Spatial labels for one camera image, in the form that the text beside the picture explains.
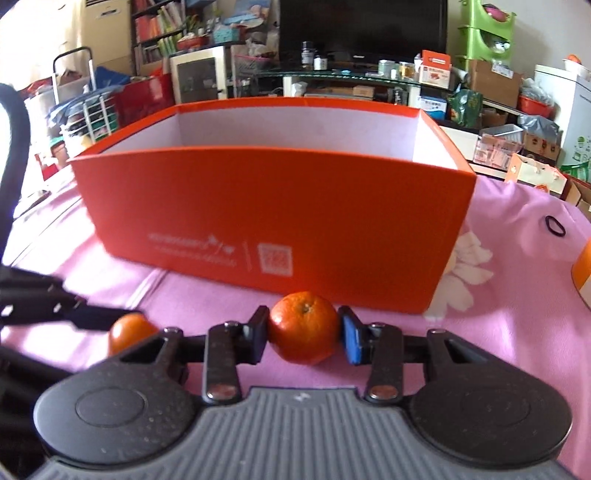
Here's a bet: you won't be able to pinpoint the green stacked storage bins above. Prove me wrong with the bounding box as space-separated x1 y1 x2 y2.
455 0 517 70

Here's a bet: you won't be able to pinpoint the black bookshelf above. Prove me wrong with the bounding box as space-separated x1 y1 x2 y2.
130 0 205 76

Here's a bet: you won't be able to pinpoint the white tv stand cabinet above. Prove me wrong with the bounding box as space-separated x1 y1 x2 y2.
168 43 523 176

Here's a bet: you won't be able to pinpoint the white wire cart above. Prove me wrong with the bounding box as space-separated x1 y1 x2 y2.
47 46 123 158

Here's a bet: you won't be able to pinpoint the black cable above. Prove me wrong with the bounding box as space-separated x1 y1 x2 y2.
0 82 32 264

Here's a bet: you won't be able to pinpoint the orange white gift box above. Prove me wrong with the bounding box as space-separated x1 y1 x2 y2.
504 153 567 197

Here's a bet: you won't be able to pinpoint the black flat screen television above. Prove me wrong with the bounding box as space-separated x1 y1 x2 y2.
279 0 448 69

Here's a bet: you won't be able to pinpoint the pink floral tablecloth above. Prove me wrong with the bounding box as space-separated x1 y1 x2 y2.
4 173 590 479

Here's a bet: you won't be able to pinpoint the orange cardboard box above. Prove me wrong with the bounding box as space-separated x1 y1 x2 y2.
71 97 477 314

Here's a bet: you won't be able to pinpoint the red gift bag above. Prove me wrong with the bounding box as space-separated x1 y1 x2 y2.
114 74 175 127

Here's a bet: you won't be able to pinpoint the orange mandarin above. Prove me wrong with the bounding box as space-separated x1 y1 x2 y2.
267 291 341 365
107 312 159 356

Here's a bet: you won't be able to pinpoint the white standing air conditioner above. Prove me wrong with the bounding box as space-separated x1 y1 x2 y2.
80 0 132 75

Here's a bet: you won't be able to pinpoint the orange white canister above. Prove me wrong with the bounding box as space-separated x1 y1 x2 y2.
571 240 591 308

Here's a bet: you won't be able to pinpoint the white small refrigerator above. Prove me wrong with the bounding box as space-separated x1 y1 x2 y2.
534 65 590 181

